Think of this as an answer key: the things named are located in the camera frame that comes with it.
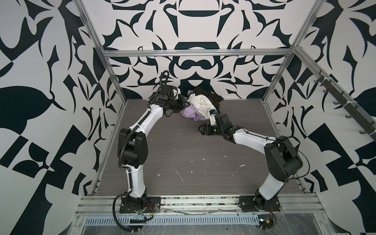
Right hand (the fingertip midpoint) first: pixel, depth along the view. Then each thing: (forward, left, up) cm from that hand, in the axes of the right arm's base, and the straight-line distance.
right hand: (203, 126), depth 91 cm
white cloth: (+16, 0, +3) cm, 17 cm away
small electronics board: (-47, -27, -12) cm, 55 cm away
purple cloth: (+3, +7, +10) cm, 13 cm away
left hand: (+9, +7, +13) cm, 18 cm away
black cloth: (+32, -12, -8) cm, 35 cm away
